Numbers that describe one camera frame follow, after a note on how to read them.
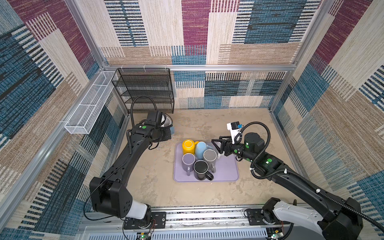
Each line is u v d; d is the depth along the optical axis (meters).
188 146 0.89
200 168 0.81
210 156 0.84
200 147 0.89
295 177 0.49
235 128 0.63
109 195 0.41
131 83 1.05
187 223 0.73
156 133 0.63
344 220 0.38
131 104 1.20
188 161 0.83
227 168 0.90
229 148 0.63
